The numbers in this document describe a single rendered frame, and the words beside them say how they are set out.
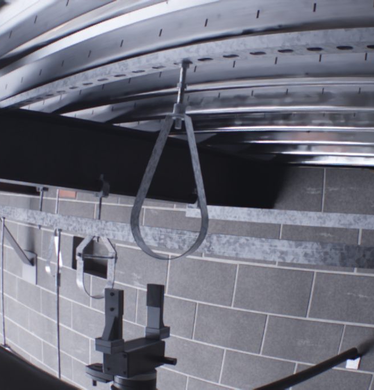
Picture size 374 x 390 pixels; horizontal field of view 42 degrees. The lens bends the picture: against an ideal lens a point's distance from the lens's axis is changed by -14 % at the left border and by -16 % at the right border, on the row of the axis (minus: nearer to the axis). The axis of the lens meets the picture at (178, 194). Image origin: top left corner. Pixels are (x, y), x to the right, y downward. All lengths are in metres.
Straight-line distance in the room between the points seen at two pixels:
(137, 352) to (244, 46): 0.48
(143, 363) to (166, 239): 0.45
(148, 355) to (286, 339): 1.36
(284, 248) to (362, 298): 1.00
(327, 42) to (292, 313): 1.61
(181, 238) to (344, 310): 0.99
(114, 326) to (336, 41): 0.52
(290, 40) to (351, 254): 0.42
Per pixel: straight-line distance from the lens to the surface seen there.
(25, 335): 3.92
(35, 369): 0.72
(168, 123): 0.82
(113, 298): 0.78
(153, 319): 0.91
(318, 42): 0.67
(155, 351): 0.88
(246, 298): 2.28
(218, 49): 0.77
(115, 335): 0.79
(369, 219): 1.51
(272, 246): 1.03
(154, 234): 1.25
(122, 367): 0.81
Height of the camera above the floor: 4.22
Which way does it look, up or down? 3 degrees up
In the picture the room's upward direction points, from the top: 5 degrees clockwise
